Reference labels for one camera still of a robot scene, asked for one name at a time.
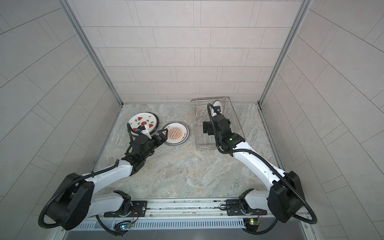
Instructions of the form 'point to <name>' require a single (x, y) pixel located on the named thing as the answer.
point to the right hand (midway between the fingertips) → (211, 120)
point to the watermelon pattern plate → (149, 119)
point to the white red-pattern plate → (178, 133)
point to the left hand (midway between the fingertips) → (168, 131)
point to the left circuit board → (125, 226)
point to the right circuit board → (251, 224)
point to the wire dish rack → (207, 142)
